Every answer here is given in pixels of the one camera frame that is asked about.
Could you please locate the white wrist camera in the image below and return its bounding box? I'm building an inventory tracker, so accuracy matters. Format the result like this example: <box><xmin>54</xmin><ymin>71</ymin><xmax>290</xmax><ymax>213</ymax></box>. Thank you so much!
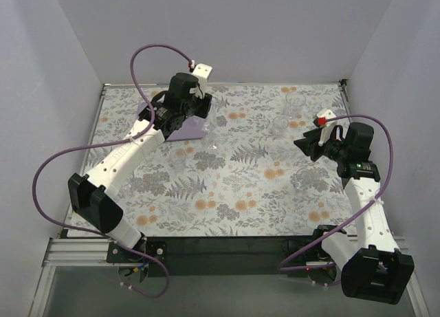
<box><xmin>190</xmin><ymin>60</ymin><xmax>213</xmax><ymax>94</ymax></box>
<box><xmin>316</xmin><ymin>109</ymin><xmax>338</xmax><ymax>146</ymax></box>

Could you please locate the floral patterned table mat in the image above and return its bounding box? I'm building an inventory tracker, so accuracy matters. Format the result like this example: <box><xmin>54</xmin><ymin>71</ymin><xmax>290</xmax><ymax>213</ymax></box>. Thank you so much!
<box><xmin>67</xmin><ymin>85</ymin><xmax>386</xmax><ymax>237</ymax></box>

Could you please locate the aluminium frame rail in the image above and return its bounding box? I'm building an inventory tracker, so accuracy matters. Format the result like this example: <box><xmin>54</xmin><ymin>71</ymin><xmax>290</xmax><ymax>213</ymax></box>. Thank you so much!
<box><xmin>43</xmin><ymin>237</ymin><xmax>413</xmax><ymax>268</ymax></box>

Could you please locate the lilac plastic tray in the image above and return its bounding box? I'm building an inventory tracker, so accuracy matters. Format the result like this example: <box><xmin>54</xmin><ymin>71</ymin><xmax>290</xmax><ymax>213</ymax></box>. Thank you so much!
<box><xmin>129</xmin><ymin>102</ymin><xmax>206</xmax><ymax>144</ymax></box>

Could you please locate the clear tall tumbler glass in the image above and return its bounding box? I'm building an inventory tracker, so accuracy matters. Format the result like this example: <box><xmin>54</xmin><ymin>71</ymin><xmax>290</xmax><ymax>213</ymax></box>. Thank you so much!
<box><xmin>284</xmin><ymin>91</ymin><xmax>305</xmax><ymax>118</ymax></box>

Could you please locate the small clear shot glass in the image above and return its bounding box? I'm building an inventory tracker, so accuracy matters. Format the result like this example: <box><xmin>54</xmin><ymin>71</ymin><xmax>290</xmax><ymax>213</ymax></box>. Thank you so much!
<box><xmin>169</xmin><ymin>149</ymin><xmax>186</xmax><ymax>169</ymax></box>

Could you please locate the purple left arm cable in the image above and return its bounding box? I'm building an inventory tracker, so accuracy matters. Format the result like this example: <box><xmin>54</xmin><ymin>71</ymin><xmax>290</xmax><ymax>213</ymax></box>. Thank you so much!
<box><xmin>32</xmin><ymin>44</ymin><xmax>195</xmax><ymax>299</ymax></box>

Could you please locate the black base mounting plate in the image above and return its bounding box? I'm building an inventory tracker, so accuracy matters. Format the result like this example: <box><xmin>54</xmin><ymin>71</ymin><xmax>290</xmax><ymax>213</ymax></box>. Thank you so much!
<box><xmin>106</xmin><ymin>236</ymin><xmax>339</xmax><ymax>283</ymax></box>

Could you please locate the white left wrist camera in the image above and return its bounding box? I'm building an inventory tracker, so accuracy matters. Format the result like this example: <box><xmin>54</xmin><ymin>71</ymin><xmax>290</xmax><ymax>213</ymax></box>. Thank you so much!
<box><xmin>190</xmin><ymin>60</ymin><xmax>213</xmax><ymax>94</ymax></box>

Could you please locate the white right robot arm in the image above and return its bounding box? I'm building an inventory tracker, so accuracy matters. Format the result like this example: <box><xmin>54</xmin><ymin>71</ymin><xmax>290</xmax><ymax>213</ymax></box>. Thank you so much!
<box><xmin>294</xmin><ymin>122</ymin><xmax>415</xmax><ymax>305</ymax></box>

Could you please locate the clear small tumbler glass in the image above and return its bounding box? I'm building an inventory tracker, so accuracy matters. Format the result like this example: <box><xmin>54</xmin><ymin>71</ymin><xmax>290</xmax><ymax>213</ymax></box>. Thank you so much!
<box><xmin>272</xmin><ymin>116</ymin><xmax>289</xmax><ymax>138</ymax></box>

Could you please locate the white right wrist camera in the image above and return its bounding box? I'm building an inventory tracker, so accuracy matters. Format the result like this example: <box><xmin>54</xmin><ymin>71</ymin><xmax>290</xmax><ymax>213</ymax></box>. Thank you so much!
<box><xmin>316</xmin><ymin>109</ymin><xmax>338</xmax><ymax>146</ymax></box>

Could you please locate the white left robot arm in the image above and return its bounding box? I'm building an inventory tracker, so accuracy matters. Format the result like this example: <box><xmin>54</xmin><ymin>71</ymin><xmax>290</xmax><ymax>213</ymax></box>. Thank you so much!
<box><xmin>68</xmin><ymin>64</ymin><xmax>212</xmax><ymax>249</ymax></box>

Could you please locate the clear plain drinking glass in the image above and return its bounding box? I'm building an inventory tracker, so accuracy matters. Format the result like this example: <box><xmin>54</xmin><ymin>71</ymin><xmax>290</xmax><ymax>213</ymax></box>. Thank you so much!
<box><xmin>202</xmin><ymin>103</ymin><xmax>217</xmax><ymax>133</ymax></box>

